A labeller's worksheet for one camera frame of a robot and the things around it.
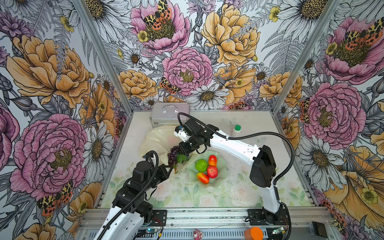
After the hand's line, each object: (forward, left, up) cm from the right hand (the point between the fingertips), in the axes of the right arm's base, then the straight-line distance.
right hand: (182, 155), depth 80 cm
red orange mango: (+2, -17, -11) cm, 20 cm away
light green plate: (-2, -22, -11) cm, 25 cm away
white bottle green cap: (+20, -34, -7) cm, 40 cm away
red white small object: (-33, -7, -11) cm, 36 cm away
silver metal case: (+31, +11, 0) cm, 33 cm away
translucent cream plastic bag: (+13, +14, -3) cm, 19 cm away
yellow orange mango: (-8, -11, -11) cm, 18 cm away
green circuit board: (-32, -46, -16) cm, 58 cm away
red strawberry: (-6, -16, -9) cm, 19 cm away
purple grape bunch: (0, +5, 0) cm, 5 cm away
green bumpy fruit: (-1, -10, -10) cm, 14 cm away
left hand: (-9, +4, -1) cm, 10 cm away
